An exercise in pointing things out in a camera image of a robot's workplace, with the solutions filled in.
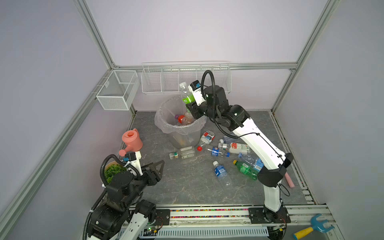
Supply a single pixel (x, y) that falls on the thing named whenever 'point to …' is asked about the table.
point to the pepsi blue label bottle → (215, 152)
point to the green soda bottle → (248, 170)
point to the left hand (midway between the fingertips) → (159, 165)
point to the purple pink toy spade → (289, 180)
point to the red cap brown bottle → (186, 119)
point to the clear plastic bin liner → (171, 117)
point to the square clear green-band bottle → (186, 152)
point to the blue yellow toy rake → (318, 225)
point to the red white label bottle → (207, 137)
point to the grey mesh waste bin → (179, 141)
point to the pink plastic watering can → (133, 141)
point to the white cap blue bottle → (221, 172)
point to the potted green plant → (112, 168)
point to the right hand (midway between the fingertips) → (191, 102)
